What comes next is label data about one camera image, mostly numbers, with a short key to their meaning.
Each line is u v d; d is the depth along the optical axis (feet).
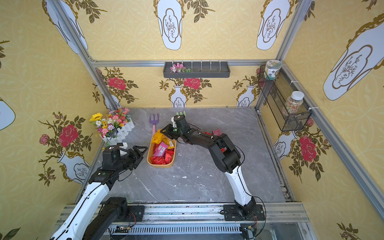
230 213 2.39
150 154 2.93
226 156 1.83
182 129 2.55
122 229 2.40
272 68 2.77
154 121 3.74
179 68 2.88
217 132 3.47
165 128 2.88
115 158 2.02
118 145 2.49
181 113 3.83
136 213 2.41
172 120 3.02
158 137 2.95
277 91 3.11
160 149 2.95
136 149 2.36
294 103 2.14
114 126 3.01
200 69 3.03
